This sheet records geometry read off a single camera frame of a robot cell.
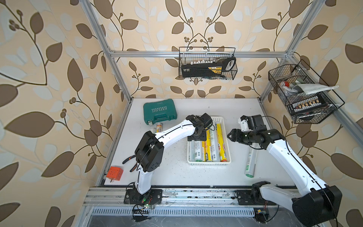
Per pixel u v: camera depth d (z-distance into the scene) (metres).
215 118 0.99
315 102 0.65
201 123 0.63
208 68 0.82
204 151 0.88
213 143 0.91
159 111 1.07
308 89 0.63
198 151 0.83
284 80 0.84
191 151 0.87
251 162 0.82
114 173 0.79
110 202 0.73
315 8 0.71
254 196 0.67
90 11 0.74
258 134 0.57
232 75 0.91
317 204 0.37
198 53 0.91
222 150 0.88
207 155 0.86
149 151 0.49
